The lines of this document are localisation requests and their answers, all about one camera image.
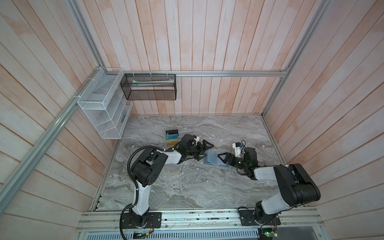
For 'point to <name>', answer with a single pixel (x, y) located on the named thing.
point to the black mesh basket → (149, 86)
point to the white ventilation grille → (213, 235)
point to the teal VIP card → (172, 136)
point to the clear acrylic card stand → (170, 128)
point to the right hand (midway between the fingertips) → (222, 156)
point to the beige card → (172, 142)
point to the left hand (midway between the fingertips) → (211, 152)
